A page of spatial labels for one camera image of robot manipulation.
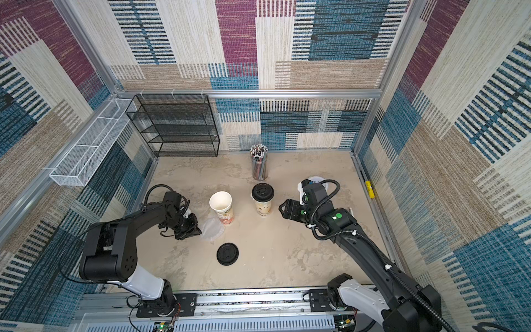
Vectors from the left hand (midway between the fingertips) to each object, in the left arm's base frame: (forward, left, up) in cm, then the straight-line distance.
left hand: (202, 231), depth 91 cm
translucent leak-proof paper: (+1, -4, 0) cm, 4 cm away
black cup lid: (+8, -27, +18) cm, 33 cm away
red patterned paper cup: (+6, -10, +13) cm, 18 cm away
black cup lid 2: (-10, -12, +1) cm, 16 cm away
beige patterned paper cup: (+5, -27, +10) cm, 29 cm away
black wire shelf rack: (+51, +19, +18) cm, 58 cm away
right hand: (-1, -37, +16) cm, 40 cm away
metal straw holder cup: (+27, -25, +19) cm, 41 cm away
